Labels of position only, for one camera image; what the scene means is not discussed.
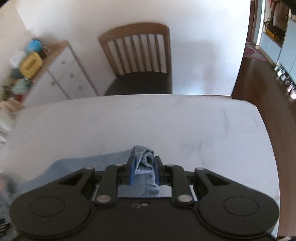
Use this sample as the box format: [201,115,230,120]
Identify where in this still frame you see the blue denim jeans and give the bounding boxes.
[0,145,163,209]

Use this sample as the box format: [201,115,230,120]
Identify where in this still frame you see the white drawer cabinet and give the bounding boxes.
[22,41,98,108]

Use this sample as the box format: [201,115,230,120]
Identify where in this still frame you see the wooden slat chair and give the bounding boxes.
[98,22,172,95]

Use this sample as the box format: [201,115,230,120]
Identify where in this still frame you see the green ceramic cup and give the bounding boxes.
[11,78,31,95]

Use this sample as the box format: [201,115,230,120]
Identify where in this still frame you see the yellow box container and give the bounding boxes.
[19,51,43,79]

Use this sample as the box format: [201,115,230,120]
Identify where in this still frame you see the teal cylindrical pouch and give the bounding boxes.
[25,38,43,54]

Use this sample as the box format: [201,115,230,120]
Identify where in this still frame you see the light blue cabinet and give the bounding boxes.
[259,19,296,81]

